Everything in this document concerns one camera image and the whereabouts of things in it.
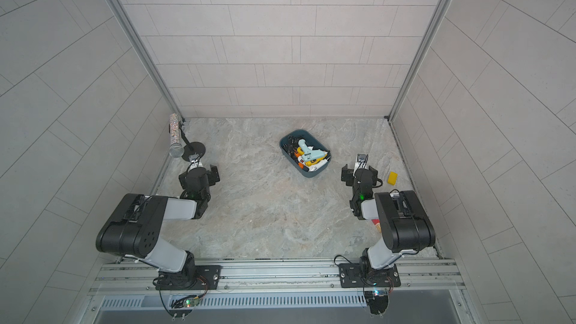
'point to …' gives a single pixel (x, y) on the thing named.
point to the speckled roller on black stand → (180, 146)
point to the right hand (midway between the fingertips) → (358, 162)
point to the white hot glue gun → (313, 167)
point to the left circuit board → (183, 306)
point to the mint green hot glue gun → (310, 154)
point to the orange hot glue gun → (300, 160)
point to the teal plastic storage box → (289, 145)
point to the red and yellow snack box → (377, 222)
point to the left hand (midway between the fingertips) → (204, 164)
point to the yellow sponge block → (392, 178)
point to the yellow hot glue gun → (313, 161)
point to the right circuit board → (378, 301)
